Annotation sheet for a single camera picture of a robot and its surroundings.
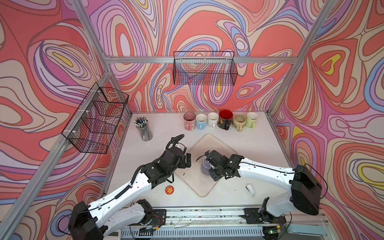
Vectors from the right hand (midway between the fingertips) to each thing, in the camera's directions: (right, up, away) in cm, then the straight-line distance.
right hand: (216, 175), depth 82 cm
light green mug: (+28, +32, +22) cm, 48 cm away
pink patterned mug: (-15, +33, +24) cm, 44 cm away
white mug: (+1, +32, +21) cm, 39 cm away
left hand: (-17, +13, -5) cm, 21 cm away
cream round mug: (+19, +30, +22) cm, 42 cm away
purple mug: (-6, +5, -2) cm, 8 cm away
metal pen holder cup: (-45, +29, +9) cm, 54 cm away
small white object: (+18, -7, -2) cm, 20 cm away
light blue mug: (-7, +31, +21) cm, 38 cm away
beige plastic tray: (-15, +7, -13) cm, 21 cm away
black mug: (+9, +32, +20) cm, 39 cm away
